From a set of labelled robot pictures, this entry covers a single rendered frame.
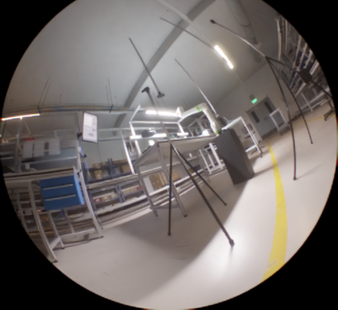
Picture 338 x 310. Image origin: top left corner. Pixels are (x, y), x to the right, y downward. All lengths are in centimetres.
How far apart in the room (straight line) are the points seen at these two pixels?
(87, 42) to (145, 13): 155
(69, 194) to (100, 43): 318
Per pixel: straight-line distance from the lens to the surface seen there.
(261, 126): 804
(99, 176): 499
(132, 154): 358
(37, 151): 226
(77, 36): 343
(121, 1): 329
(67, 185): 132
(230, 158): 183
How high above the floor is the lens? 52
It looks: 17 degrees up
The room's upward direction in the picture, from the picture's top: 24 degrees counter-clockwise
